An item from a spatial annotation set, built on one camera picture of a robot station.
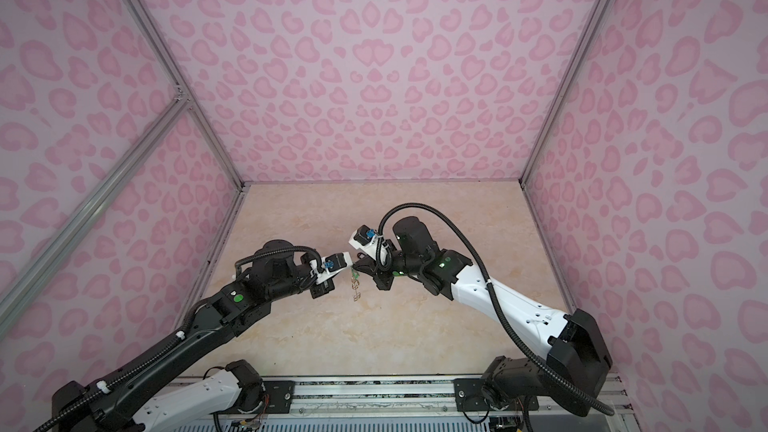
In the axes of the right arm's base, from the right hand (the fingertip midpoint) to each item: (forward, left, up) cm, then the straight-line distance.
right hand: (359, 263), depth 71 cm
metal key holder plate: (-1, +2, -8) cm, 8 cm away
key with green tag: (-1, +1, -4) cm, 4 cm away
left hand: (+2, +3, +1) cm, 4 cm away
